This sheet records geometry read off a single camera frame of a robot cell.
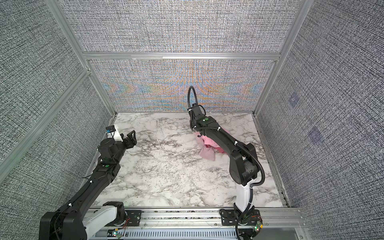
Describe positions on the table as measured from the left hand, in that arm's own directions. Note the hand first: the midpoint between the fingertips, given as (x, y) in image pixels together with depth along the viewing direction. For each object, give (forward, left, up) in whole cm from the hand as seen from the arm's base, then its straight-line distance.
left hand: (129, 132), depth 81 cm
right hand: (+9, -39, -3) cm, 40 cm away
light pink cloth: (-2, -45, -17) cm, 48 cm away
